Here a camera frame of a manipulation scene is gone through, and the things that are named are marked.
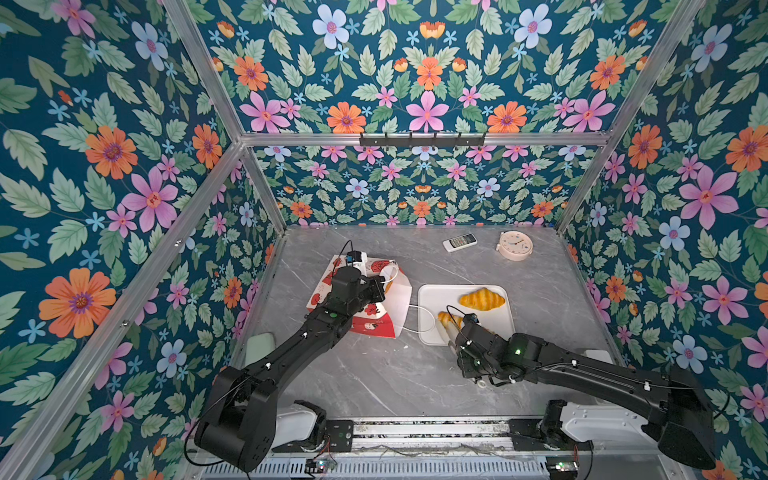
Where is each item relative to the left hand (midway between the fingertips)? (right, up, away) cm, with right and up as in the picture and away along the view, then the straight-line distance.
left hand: (390, 271), depth 82 cm
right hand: (+19, -24, -4) cm, 31 cm away
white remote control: (+25, +9, +33) cm, 42 cm away
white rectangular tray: (+14, -10, +18) cm, 24 cm away
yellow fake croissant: (+29, -10, +13) cm, 33 cm away
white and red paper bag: (-1, -12, -1) cm, 13 cm away
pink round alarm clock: (+46, +8, +30) cm, 55 cm away
